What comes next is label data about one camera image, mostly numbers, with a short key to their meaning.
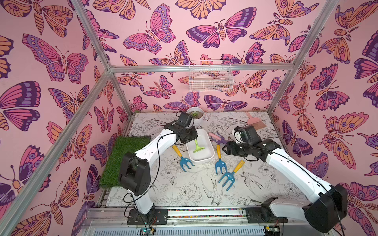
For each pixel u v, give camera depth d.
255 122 1.13
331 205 0.38
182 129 0.63
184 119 0.68
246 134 0.61
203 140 1.02
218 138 1.03
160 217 0.75
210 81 0.92
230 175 0.87
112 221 0.73
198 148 0.85
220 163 0.92
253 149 0.57
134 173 0.46
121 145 0.98
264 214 0.65
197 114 1.06
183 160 0.94
